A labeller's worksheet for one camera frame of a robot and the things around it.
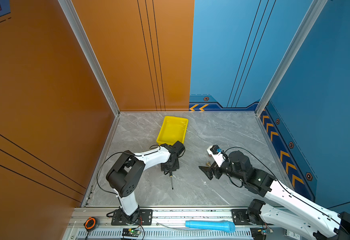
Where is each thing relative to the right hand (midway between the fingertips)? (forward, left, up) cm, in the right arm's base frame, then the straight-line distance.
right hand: (204, 160), depth 72 cm
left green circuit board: (-27, +36, -20) cm, 49 cm away
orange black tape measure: (-24, +54, -16) cm, 61 cm away
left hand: (+5, +16, -19) cm, 26 cm away
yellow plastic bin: (+33, +18, -16) cm, 41 cm away
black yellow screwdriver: (0, +17, -19) cm, 26 cm away
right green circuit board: (-27, -25, -22) cm, 43 cm away
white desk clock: (-27, -37, -19) cm, 50 cm away
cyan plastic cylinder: (-25, -10, -15) cm, 31 cm away
